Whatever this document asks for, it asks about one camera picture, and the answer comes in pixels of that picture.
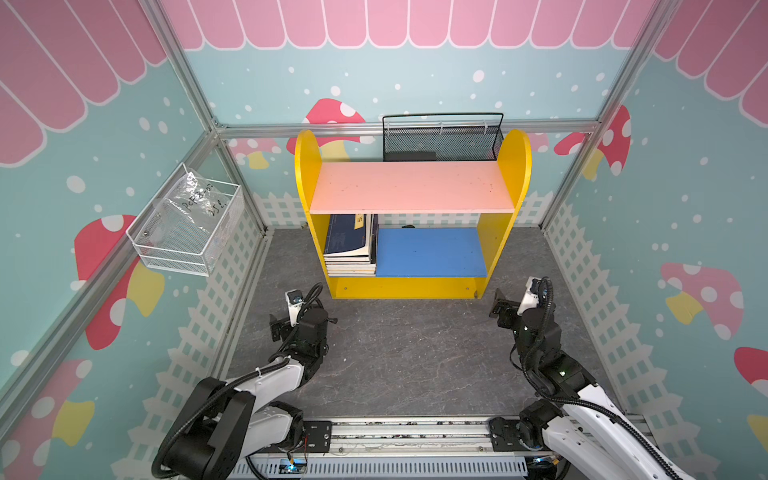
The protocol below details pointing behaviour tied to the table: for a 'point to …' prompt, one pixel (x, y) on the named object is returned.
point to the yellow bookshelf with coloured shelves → (416, 262)
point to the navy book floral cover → (350, 264)
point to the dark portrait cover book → (351, 268)
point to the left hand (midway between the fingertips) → (291, 313)
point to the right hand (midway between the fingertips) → (511, 293)
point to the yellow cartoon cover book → (351, 272)
